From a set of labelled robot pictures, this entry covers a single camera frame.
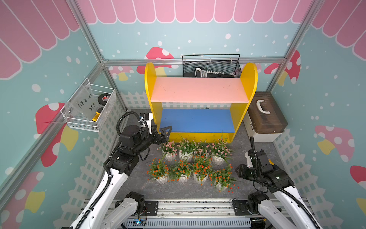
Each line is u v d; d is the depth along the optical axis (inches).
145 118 23.0
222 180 28.0
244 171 26.0
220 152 31.1
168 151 31.9
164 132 23.6
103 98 31.4
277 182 19.5
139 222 28.2
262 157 22.5
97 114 24.6
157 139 23.7
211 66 35.9
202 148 31.8
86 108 27.2
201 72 35.2
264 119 37.0
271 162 35.2
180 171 28.6
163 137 24.0
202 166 28.6
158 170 28.8
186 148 31.9
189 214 29.0
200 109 48.9
